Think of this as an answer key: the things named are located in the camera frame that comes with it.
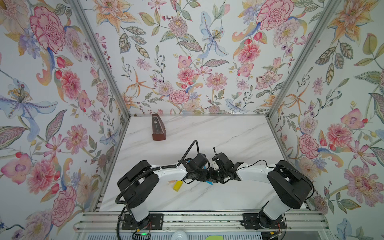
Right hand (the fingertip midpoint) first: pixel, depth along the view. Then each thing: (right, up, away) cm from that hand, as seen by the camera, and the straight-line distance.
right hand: (203, 178), depth 88 cm
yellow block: (-15, -3, -4) cm, 16 cm away
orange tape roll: (-19, -2, -1) cm, 19 cm away
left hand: (+2, +1, -2) cm, 3 cm away
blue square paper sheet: (+3, -1, -3) cm, 5 cm away
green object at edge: (+4, -22, -18) cm, 28 cm away
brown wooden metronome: (-29, +29, +13) cm, 43 cm away
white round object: (-13, -18, -22) cm, 31 cm away
